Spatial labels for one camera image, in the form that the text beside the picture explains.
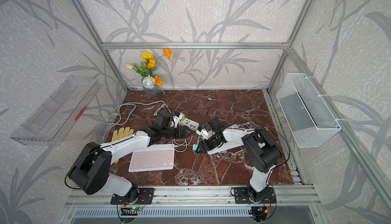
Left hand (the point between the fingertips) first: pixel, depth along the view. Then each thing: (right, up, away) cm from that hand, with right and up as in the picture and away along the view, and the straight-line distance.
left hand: (189, 133), depth 85 cm
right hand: (+6, -10, +3) cm, 12 cm away
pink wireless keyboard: (-21, -14, +2) cm, 25 cm away
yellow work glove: (-44, -3, +11) cm, 46 cm away
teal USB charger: (+3, -8, +2) cm, 9 cm away
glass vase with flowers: (-23, +28, +6) cm, 37 cm away
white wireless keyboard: (+21, +4, -22) cm, 31 cm away
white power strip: (-1, +4, +13) cm, 14 cm away
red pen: (-47, +13, -17) cm, 52 cm away
